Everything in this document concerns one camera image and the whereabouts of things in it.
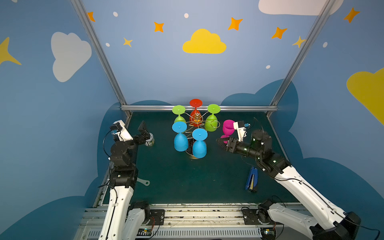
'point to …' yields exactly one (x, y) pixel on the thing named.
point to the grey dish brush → (145, 182)
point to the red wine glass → (195, 117)
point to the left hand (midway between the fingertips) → (133, 124)
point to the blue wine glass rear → (181, 141)
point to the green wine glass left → (179, 109)
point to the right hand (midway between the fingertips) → (220, 139)
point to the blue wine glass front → (199, 146)
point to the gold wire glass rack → (189, 123)
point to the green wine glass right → (211, 123)
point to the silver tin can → (150, 141)
